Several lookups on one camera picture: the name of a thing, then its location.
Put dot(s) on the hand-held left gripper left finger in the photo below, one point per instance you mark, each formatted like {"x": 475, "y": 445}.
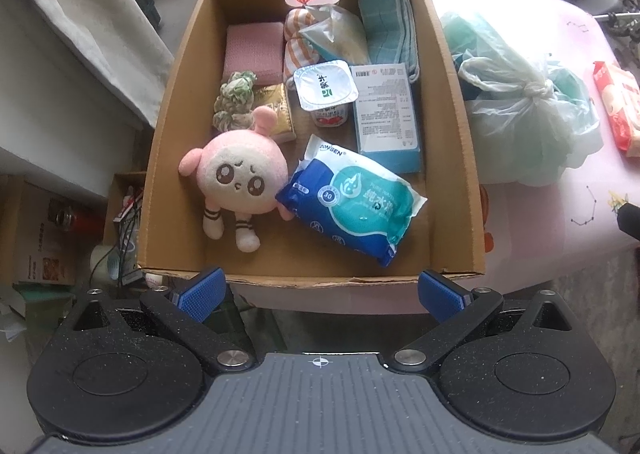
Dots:
{"x": 202, "y": 296}

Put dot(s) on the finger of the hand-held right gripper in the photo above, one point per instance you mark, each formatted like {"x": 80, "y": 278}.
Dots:
{"x": 630, "y": 221}

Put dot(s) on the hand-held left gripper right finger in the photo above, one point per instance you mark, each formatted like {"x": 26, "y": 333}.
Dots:
{"x": 440, "y": 296}

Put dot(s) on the cardboard box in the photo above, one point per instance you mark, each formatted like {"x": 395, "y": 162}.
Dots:
{"x": 435, "y": 234}

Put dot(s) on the pink wet wipes pack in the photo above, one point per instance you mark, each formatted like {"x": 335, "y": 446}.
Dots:
{"x": 622, "y": 104}

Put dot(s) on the blue wet wipes pack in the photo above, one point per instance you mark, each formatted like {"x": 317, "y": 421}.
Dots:
{"x": 350, "y": 204}

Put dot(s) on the pink and white plush toy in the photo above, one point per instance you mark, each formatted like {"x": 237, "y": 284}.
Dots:
{"x": 235, "y": 169}

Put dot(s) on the blue box with white label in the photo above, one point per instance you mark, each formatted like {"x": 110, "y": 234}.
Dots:
{"x": 385, "y": 119}

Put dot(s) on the green and white scrunchie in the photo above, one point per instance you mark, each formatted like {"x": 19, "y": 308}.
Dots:
{"x": 235, "y": 99}

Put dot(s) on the gold tissue pack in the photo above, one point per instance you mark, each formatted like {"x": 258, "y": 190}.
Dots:
{"x": 272, "y": 94}

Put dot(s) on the white yogurt cup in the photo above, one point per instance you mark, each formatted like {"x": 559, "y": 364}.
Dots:
{"x": 325, "y": 84}

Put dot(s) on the pink towel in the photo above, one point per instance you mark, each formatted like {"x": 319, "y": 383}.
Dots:
{"x": 252, "y": 52}

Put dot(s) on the orange striped cloth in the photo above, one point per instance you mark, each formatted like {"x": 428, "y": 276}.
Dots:
{"x": 295, "y": 54}

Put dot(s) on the teal checked towel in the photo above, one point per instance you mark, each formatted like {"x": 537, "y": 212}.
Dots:
{"x": 387, "y": 24}

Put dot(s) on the clear plastic tissue packet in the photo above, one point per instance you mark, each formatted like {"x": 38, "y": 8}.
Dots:
{"x": 340, "y": 34}

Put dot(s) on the pink printed tablecloth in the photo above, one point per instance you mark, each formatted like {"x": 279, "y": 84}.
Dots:
{"x": 540, "y": 234}

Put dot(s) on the tape roll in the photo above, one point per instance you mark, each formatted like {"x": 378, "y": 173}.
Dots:
{"x": 102, "y": 264}

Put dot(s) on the red spray can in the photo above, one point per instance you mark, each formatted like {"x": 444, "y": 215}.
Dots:
{"x": 80, "y": 219}

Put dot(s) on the translucent tied plastic bag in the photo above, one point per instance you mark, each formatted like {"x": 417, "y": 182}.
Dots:
{"x": 515, "y": 124}

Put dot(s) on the printed brown carton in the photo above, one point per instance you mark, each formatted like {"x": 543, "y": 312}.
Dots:
{"x": 30, "y": 234}

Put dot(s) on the white foam board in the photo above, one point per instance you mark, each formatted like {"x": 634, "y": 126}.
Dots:
{"x": 85, "y": 24}

